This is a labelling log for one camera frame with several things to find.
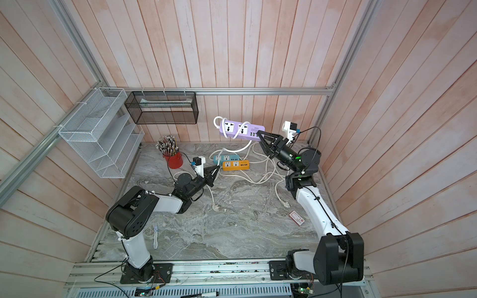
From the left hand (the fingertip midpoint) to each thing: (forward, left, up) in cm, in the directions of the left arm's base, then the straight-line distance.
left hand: (219, 167), depth 88 cm
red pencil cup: (+12, +27, -10) cm, 31 cm away
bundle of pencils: (+13, +28, +2) cm, 31 cm away
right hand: (-7, -14, +27) cm, 31 cm away
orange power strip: (+11, -8, -12) cm, 18 cm away
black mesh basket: (+36, +34, +9) cm, 51 cm away
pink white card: (-19, -37, -15) cm, 44 cm away
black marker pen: (-49, +3, -15) cm, 52 cm away
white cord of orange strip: (+4, -13, -14) cm, 20 cm away
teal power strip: (+18, -2, -14) cm, 23 cm away
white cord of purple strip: (-16, +2, -14) cm, 21 cm away
